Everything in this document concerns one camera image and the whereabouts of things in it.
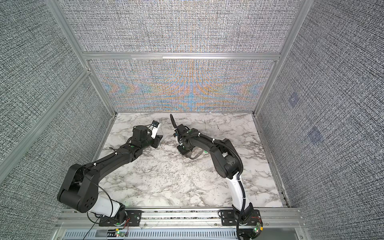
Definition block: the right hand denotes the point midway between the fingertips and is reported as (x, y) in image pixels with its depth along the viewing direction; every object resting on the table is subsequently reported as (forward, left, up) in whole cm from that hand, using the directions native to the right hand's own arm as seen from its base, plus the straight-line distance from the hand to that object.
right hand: (184, 150), depth 98 cm
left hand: (+3, +15, +13) cm, 20 cm away
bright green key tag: (-19, -11, +29) cm, 37 cm away
